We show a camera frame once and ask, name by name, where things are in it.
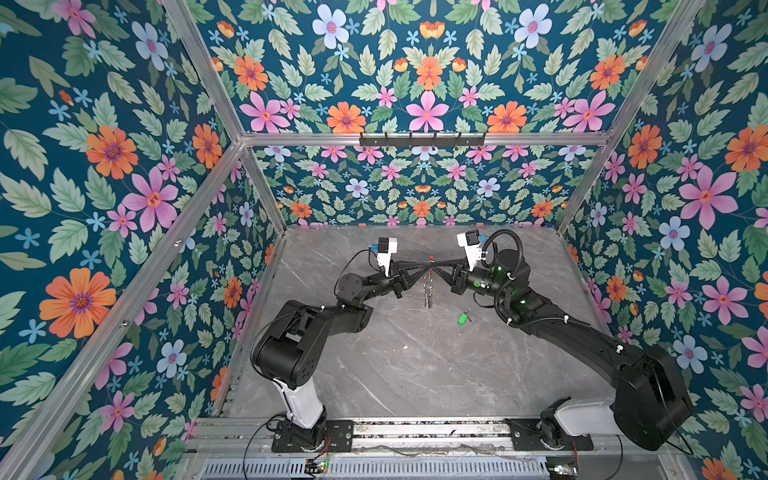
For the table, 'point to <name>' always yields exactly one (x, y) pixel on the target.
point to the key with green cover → (463, 319)
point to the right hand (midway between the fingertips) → (432, 265)
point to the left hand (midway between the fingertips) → (432, 268)
